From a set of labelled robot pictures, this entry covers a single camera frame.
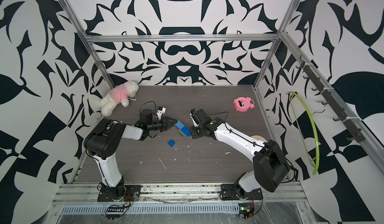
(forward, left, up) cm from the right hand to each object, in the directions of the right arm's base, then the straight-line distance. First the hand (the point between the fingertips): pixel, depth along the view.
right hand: (193, 128), depth 85 cm
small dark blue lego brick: (-4, +13, -9) cm, 17 cm away
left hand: (+8, +10, -3) cm, 13 cm away
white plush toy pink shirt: (+27, +49, -1) cm, 56 cm away
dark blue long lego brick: (+1, +5, -4) cm, 7 cm away
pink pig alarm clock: (+23, -35, -8) cm, 42 cm away
